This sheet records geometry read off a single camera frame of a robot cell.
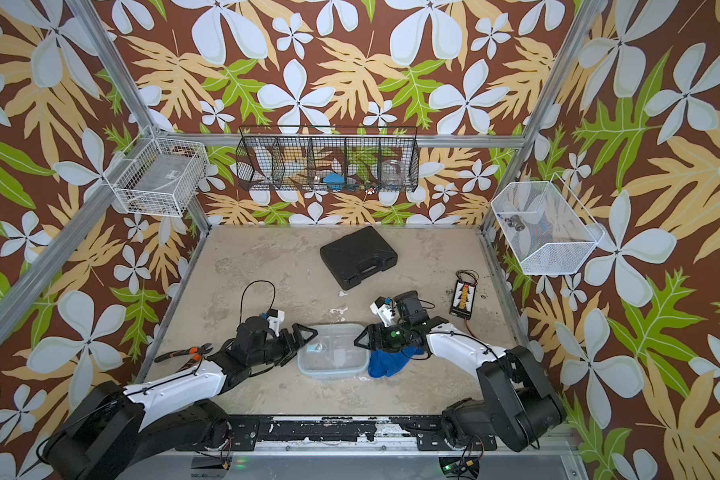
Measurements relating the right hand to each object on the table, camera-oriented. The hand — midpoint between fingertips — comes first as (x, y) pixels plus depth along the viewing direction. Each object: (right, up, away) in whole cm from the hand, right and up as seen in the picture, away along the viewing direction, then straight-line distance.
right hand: (361, 342), depth 83 cm
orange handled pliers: (-49, -4, +4) cm, 49 cm away
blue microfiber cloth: (+7, -6, +1) cm, 9 cm away
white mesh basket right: (+53, +32, 0) cm, 62 cm away
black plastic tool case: (-1, +25, +22) cm, 33 cm away
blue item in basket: (-9, +49, +13) cm, 52 cm away
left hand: (-14, +2, +1) cm, 14 cm away
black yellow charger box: (+34, +10, +15) cm, 39 cm away
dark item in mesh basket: (+45, +34, +3) cm, 57 cm away
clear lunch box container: (-8, -9, -2) cm, 12 cm away
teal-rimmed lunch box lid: (-8, -4, +4) cm, 10 cm away
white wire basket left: (-60, +48, +3) cm, 76 cm away
